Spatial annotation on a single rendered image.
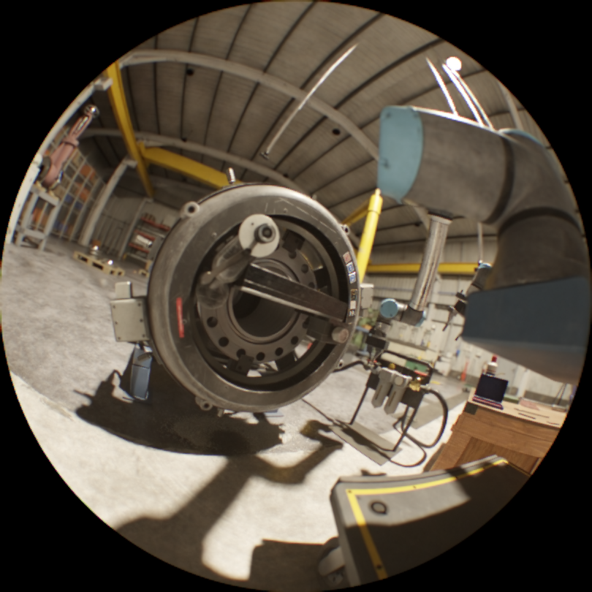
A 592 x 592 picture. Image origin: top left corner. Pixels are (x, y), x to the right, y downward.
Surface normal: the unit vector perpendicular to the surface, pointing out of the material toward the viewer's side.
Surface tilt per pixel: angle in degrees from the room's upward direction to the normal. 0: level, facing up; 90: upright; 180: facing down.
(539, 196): 90
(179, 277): 90
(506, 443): 90
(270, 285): 90
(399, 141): 133
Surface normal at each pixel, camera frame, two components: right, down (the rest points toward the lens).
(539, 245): -0.73, -0.64
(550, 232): -0.63, -0.62
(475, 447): -0.76, -0.32
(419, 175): -0.43, 0.81
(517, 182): -0.47, 0.52
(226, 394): 0.56, 0.11
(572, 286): -0.95, -0.33
